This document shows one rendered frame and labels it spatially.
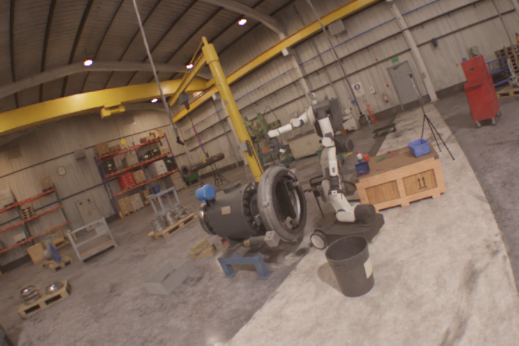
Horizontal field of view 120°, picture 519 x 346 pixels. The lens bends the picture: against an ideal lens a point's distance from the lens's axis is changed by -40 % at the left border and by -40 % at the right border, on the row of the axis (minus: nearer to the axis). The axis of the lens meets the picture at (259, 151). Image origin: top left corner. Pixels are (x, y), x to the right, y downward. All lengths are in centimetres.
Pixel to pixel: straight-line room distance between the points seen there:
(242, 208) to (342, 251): 103
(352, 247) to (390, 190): 109
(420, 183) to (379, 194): 48
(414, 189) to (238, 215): 187
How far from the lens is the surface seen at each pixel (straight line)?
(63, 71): 1344
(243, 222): 242
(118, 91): 1411
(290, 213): 237
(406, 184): 283
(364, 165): 296
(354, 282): 180
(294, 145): 912
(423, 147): 285
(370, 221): 237
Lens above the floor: 127
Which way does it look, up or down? 3 degrees down
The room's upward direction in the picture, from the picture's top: 22 degrees counter-clockwise
